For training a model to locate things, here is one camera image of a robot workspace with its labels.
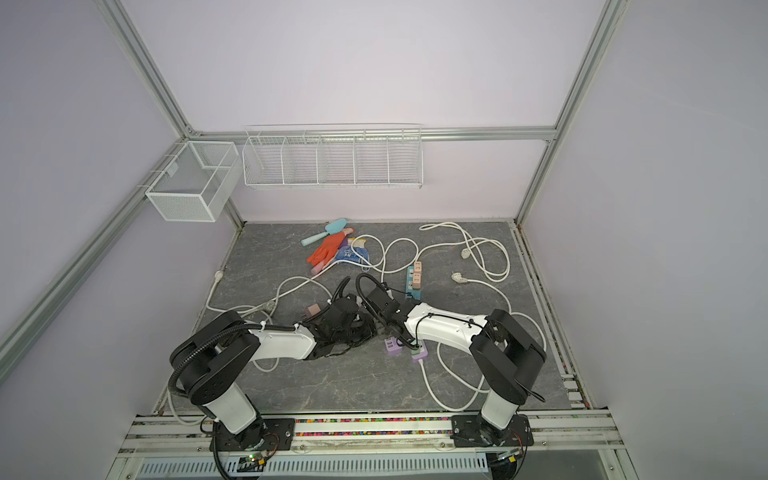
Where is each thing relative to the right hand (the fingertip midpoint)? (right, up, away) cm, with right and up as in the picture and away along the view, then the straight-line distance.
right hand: (390, 323), depth 89 cm
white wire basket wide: (-21, +55, +14) cm, 60 cm away
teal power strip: (+8, +8, +8) cm, 14 cm away
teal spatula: (-25, +30, +31) cm, 50 cm away
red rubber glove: (-23, +22, +19) cm, 37 cm away
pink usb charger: (-25, +3, +5) cm, 25 cm away
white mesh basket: (-67, +44, +10) cm, 80 cm away
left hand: (-1, -3, -1) cm, 3 cm away
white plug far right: (+27, +21, +20) cm, 40 cm away
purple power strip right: (+10, -7, -4) cm, 13 cm away
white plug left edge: (-63, +13, +19) cm, 67 cm away
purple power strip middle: (0, -6, -3) cm, 7 cm away
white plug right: (+23, +13, +13) cm, 29 cm away
